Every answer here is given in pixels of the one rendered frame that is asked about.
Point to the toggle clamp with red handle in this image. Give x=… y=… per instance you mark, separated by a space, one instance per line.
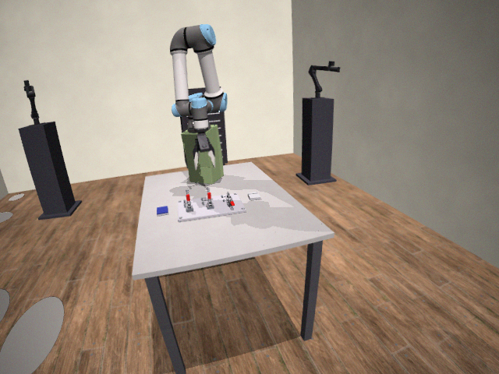
x=230 y=203
x=190 y=208

